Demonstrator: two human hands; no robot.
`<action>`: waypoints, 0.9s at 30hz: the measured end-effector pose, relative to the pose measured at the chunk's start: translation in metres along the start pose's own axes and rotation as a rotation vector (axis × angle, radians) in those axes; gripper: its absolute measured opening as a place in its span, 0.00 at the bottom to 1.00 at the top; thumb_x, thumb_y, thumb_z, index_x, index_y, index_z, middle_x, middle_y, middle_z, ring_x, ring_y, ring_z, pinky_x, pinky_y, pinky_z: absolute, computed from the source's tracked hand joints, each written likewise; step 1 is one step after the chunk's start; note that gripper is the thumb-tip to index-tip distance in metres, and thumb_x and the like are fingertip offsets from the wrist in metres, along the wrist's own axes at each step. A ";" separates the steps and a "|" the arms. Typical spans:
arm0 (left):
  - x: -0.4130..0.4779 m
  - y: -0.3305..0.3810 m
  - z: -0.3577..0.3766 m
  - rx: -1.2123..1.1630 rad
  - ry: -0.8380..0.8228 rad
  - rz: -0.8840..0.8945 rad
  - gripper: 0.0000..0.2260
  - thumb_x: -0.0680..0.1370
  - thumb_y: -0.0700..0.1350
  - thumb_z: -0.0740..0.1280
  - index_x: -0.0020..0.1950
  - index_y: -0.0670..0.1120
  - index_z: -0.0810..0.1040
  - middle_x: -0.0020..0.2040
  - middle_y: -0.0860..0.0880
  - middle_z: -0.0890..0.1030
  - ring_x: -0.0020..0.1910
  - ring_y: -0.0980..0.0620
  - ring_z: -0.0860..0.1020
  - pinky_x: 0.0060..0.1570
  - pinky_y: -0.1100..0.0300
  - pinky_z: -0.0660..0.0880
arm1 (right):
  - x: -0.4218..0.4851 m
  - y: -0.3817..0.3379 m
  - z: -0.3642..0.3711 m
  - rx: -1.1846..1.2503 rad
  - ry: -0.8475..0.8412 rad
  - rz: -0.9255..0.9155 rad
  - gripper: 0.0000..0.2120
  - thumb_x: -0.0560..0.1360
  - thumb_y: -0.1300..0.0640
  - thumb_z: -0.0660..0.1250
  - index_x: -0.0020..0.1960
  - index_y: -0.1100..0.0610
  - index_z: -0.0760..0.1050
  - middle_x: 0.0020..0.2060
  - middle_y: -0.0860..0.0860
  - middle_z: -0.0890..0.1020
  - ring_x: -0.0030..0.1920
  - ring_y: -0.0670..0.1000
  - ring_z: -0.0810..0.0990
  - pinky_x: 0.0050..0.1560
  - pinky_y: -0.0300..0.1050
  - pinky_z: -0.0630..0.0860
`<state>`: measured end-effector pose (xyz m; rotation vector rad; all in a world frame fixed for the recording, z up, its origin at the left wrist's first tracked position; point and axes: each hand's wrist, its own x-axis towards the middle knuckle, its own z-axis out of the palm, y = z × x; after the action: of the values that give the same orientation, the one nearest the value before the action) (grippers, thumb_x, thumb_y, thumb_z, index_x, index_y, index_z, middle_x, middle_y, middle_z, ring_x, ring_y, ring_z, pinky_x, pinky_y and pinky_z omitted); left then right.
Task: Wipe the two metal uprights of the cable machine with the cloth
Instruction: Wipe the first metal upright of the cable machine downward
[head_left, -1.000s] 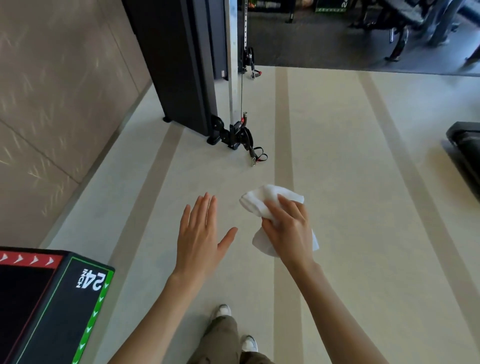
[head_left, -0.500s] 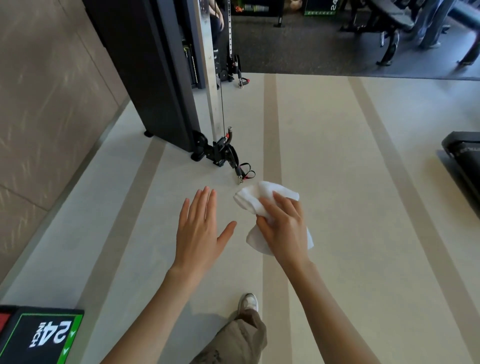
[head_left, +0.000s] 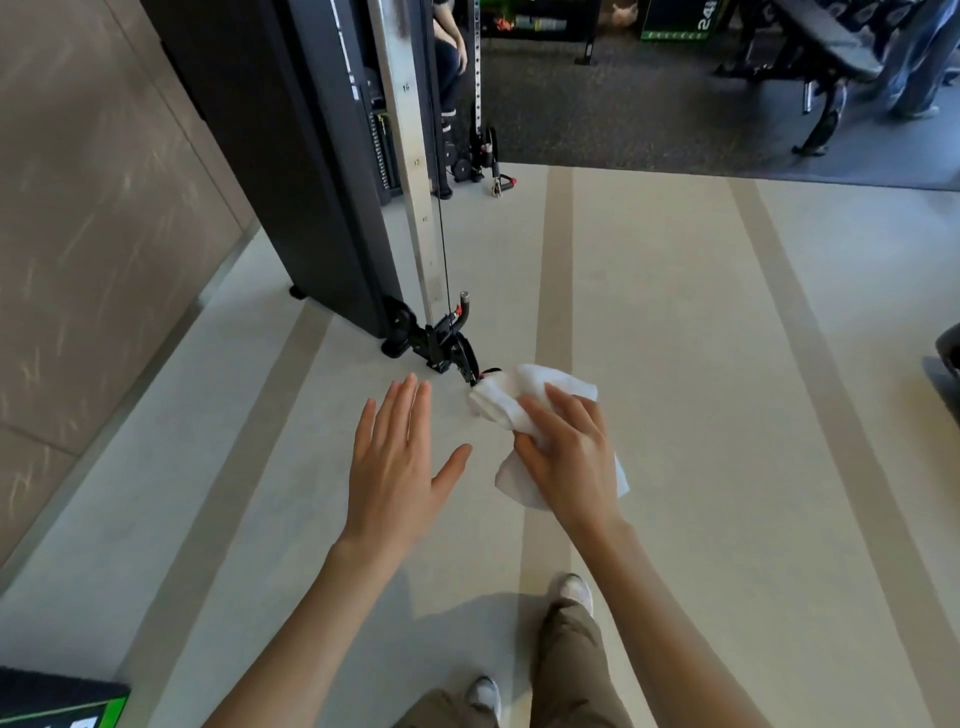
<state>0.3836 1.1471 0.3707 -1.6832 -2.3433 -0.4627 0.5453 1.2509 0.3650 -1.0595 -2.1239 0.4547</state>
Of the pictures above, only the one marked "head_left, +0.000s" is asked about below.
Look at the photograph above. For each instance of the black storage rack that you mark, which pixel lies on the black storage rack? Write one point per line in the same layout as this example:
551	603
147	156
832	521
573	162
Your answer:
540	22

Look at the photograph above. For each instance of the green-edged black plyo box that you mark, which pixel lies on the green-edged black plyo box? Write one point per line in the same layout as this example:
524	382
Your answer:
682	22

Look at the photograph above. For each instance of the white cleaning cloth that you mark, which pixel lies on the white cleaning cloth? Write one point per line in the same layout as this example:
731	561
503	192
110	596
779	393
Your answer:
502	397

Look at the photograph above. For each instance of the black weight stack plates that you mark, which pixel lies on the black weight stack plates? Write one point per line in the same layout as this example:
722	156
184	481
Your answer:
385	150

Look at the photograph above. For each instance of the person's right forearm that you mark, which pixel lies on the person's right forearm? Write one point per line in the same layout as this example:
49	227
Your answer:
660	637

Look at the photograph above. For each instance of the person's left shoe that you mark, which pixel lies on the person's left shoe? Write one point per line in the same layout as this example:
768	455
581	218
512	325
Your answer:
485	697

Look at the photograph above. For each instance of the black adjustable pulley carriage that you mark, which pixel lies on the black adjustable pulley carriage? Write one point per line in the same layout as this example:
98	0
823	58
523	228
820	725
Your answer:
476	150
442	345

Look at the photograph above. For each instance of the person's brown trousers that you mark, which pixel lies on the person's brown trousers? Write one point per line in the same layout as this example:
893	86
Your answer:
570	675

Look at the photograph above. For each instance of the black weight bench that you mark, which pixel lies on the black weight bench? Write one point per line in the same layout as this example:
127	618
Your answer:
825	45

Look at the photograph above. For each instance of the black plyo jump box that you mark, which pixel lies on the black plyo jump box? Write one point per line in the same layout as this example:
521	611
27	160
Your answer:
52	697

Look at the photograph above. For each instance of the person's left forearm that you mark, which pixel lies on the person's left forearm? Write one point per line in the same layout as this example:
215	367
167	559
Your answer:
315	645

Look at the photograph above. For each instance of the person's left hand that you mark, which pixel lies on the person's left hand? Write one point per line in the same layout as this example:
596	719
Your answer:
394	480

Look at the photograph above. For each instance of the chrome numbered rail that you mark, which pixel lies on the chrome numbered rail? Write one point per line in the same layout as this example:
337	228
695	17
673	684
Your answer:
409	150

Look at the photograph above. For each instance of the person's right hand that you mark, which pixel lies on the person's right hand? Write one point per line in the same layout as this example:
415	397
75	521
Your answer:
577	465

